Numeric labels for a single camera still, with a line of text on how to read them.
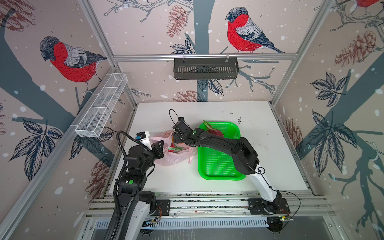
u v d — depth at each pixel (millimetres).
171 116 714
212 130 939
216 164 884
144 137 640
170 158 831
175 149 905
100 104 778
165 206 731
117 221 434
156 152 638
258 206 741
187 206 755
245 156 561
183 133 711
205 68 1037
